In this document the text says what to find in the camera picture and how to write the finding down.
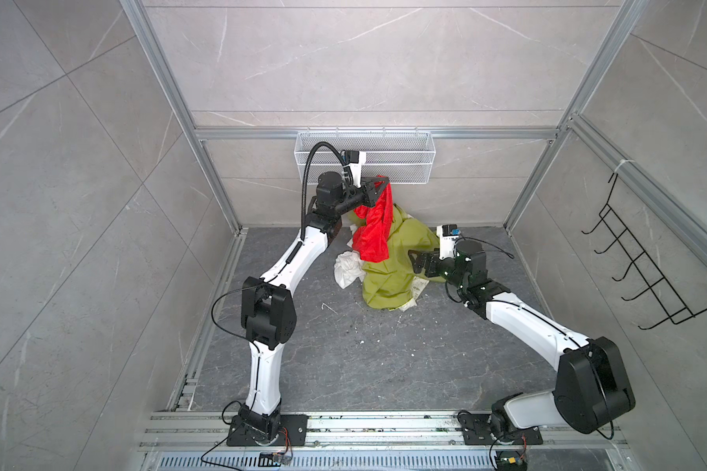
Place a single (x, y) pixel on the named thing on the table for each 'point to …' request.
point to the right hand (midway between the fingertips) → (421, 248)
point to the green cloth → (388, 285)
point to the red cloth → (371, 240)
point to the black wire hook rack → (676, 308)
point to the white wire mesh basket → (399, 156)
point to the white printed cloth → (418, 285)
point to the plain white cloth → (349, 267)
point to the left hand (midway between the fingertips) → (391, 173)
